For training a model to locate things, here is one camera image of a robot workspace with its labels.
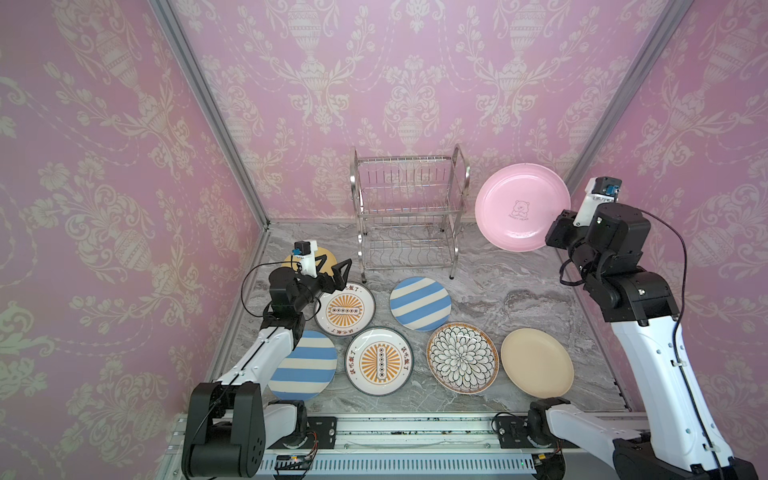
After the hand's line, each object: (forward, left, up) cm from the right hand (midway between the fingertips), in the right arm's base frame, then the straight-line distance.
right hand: (567, 211), depth 63 cm
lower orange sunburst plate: (-14, +42, -42) cm, 61 cm away
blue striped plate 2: (-16, +62, -43) cm, 77 cm away
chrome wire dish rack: (+35, +30, -29) cm, 54 cm away
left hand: (+5, +51, -20) cm, 56 cm away
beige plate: (-17, -3, -44) cm, 47 cm away
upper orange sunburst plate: (+2, +52, -43) cm, 67 cm away
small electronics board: (-37, +64, -46) cm, 87 cm away
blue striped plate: (+4, +28, -43) cm, 52 cm away
